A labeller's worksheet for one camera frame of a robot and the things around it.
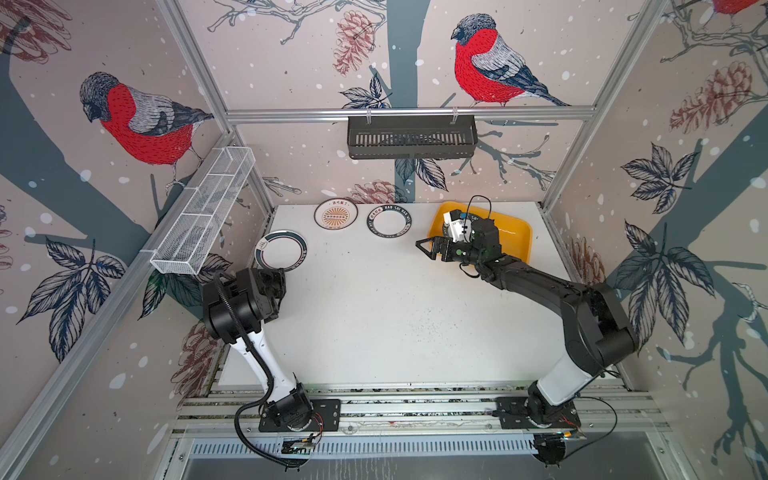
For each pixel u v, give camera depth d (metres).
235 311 0.55
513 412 0.73
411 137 1.05
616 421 0.67
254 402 0.62
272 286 0.88
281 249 1.07
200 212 0.78
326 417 0.73
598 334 0.46
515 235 1.10
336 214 1.19
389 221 1.19
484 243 0.71
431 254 0.78
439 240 0.77
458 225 0.80
